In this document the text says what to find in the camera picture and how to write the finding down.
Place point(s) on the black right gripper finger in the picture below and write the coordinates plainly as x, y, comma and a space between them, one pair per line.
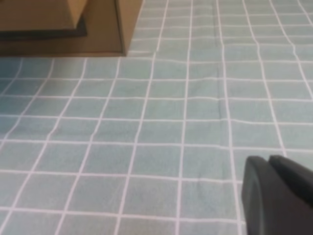
277, 197

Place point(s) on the brown cardboard shoebox drawer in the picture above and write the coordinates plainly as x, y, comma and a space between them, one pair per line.
25, 15

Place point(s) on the cyan checkered tablecloth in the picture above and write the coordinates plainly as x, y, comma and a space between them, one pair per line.
155, 143

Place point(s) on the lower brown cardboard shoebox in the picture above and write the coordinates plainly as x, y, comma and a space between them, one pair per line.
105, 28

